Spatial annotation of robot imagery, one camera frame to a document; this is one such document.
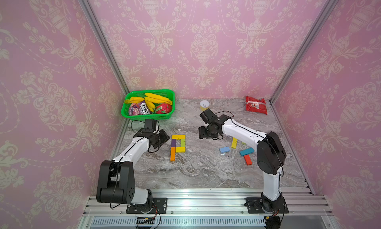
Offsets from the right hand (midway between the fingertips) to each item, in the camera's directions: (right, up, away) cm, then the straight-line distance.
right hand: (199, 138), depth 89 cm
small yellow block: (-12, -8, +4) cm, 15 cm away
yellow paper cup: (+5, +21, +21) cm, 30 cm away
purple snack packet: (-43, +19, +17) cm, 50 cm away
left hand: (-18, 0, +1) cm, 18 cm away
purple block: (-17, -4, +8) cm, 19 cm away
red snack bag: (+44, +21, +24) cm, 54 cm away
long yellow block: (-14, -1, +11) cm, 18 cm away
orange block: (-16, -10, +3) cm, 19 cm away
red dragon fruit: (-25, +19, +17) cm, 36 cm away
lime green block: (-11, -4, +8) cm, 14 cm away
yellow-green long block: (+23, -4, +5) cm, 24 cm away
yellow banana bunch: (-36, +25, +21) cm, 49 cm away
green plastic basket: (-23, +31, +26) cm, 47 cm away
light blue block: (+16, -8, +5) cm, 19 cm away
